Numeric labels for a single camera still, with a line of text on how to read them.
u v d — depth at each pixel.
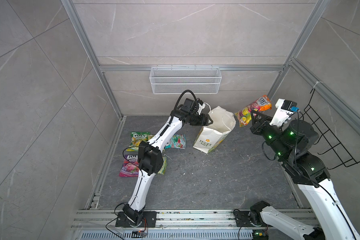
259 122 0.48
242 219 0.73
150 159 0.57
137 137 1.01
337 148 0.64
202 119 0.78
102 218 0.75
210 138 0.84
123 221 0.72
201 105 0.82
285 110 0.45
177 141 1.01
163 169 0.88
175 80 1.01
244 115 0.60
